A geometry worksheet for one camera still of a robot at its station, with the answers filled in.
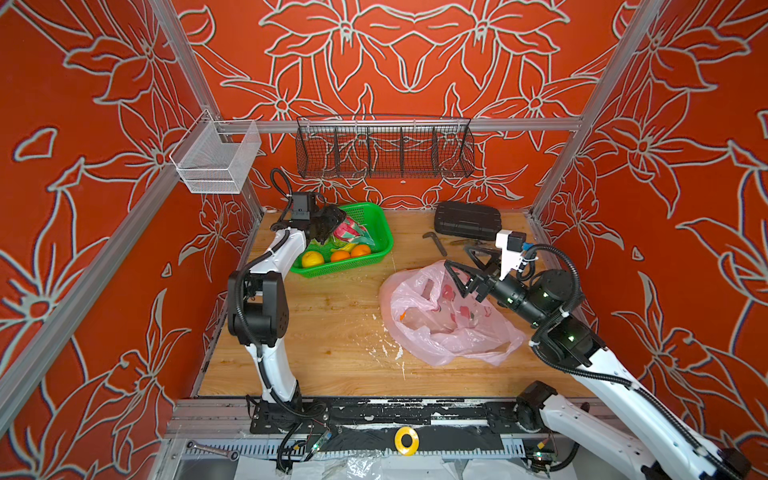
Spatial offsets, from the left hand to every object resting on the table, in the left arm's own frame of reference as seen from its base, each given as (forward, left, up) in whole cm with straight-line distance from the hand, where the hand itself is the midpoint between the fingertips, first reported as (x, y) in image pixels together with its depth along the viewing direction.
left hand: (339, 214), depth 93 cm
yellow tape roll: (-59, -24, -18) cm, 66 cm away
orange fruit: (-4, -6, -13) cm, 15 cm away
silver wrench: (-62, +18, -19) cm, 67 cm away
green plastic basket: (+13, -6, -12) cm, 18 cm away
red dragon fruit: (-6, -4, -1) cm, 7 cm away
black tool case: (+12, -45, -13) cm, 49 cm away
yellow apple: (-9, +9, -13) cm, 18 cm away
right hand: (-29, -30, +18) cm, 45 cm away
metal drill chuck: (+4, -43, -17) cm, 47 cm away
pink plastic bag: (-25, -29, -18) cm, 43 cm away
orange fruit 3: (-31, -21, -5) cm, 38 cm away
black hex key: (+8, -32, -18) cm, 38 cm away
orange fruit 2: (-7, 0, -12) cm, 14 cm away
